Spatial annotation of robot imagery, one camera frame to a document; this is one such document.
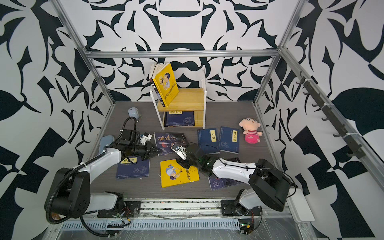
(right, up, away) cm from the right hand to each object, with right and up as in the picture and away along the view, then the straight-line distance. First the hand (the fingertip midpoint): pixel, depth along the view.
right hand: (180, 151), depth 83 cm
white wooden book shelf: (+4, +30, +11) cm, 32 cm away
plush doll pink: (+44, +8, +14) cm, 47 cm away
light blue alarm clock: (-34, +22, +21) cm, 45 cm away
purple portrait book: (+23, -17, -1) cm, 28 cm away
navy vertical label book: (+31, +4, +16) cm, 35 cm away
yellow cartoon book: (-9, +39, -2) cm, 40 cm away
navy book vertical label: (+17, +3, +17) cm, 24 cm away
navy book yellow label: (-3, +18, +20) cm, 27 cm away
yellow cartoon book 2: (-5, -13, +2) cm, 14 cm away
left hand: (-10, +1, 0) cm, 10 cm away
